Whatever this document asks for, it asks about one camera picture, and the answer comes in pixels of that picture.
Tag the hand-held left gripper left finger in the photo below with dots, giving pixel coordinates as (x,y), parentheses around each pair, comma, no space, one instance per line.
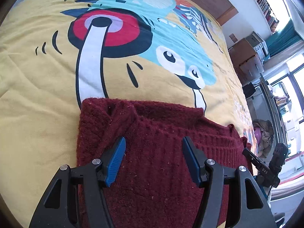
(116,161)

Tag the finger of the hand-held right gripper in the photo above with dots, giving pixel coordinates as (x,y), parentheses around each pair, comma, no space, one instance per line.
(261,168)
(279,156)

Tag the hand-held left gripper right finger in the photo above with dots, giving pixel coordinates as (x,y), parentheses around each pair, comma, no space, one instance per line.
(191,161)

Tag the dark red knitted sweater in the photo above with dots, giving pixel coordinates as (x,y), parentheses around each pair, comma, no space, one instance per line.
(154,147)

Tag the pile of clothes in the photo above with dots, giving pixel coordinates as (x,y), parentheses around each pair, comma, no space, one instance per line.
(266,128)

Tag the pink chair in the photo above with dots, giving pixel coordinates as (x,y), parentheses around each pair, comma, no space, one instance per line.
(258,134)

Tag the long desk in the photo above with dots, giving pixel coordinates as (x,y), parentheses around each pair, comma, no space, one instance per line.
(273,109)

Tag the window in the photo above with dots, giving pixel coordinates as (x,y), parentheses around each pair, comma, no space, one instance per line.
(294,87)

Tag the black bag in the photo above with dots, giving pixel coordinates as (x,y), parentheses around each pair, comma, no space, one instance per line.
(249,90)

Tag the yellow printed bed blanket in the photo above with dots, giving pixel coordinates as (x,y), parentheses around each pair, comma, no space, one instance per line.
(47,99)

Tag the wooden dresser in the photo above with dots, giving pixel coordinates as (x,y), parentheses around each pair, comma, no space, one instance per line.
(245,59)

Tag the white printer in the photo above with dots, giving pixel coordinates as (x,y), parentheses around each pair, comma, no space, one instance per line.
(257,45)

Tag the teal curtain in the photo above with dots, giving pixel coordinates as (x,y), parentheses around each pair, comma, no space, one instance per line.
(282,40)

